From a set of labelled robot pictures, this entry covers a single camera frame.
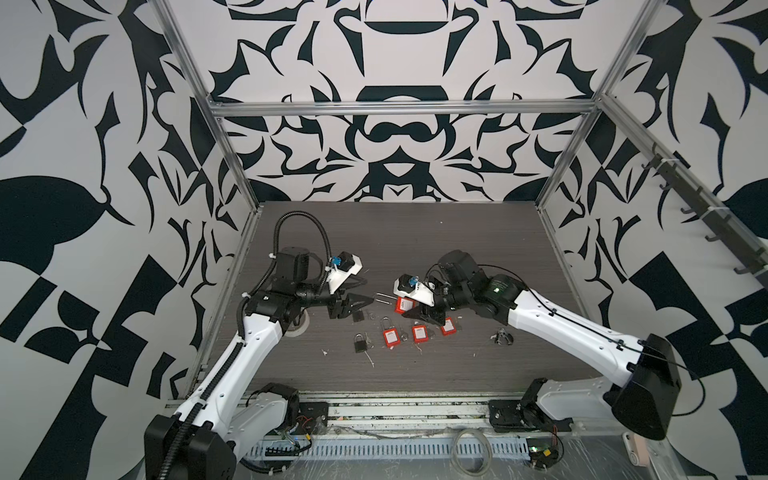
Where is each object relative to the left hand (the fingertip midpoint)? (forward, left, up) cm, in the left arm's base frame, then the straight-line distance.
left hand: (368, 285), depth 72 cm
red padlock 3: (-4, -14, -22) cm, 26 cm away
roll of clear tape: (-1, +20, -21) cm, 30 cm away
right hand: (-3, -9, -4) cm, 10 cm away
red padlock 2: (-4, -5, -22) cm, 23 cm away
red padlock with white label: (-3, -22, -21) cm, 31 cm away
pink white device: (-33, -60, -20) cm, 71 cm away
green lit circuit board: (-32, -40, -23) cm, 56 cm away
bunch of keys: (-6, -36, -20) cm, 42 cm away
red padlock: (-4, -8, -2) cm, 9 cm away
